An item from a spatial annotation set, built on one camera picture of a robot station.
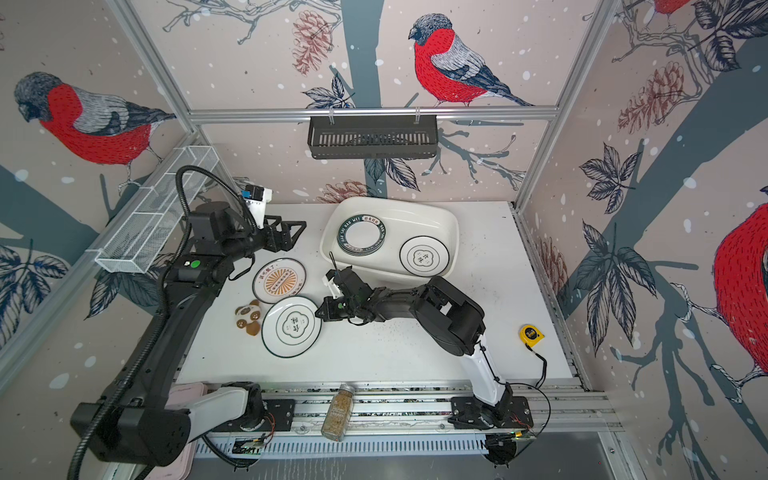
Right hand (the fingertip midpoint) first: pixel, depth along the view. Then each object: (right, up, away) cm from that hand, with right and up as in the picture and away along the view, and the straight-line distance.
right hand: (314, 318), depth 87 cm
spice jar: (+10, -18, -17) cm, 27 cm away
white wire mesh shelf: (-43, +24, -12) cm, 51 cm away
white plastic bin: (+24, +21, +21) cm, 38 cm away
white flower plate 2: (-7, -3, -1) cm, 7 cm away
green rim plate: (+12, +24, +21) cm, 34 cm away
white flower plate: (+35, +17, +18) cm, 43 cm away
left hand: (-2, +29, -16) cm, 33 cm away
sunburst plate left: (-16, +9, +13) cm, 23 cm away
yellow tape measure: (+64, -5, -2) cm, 64 cm away
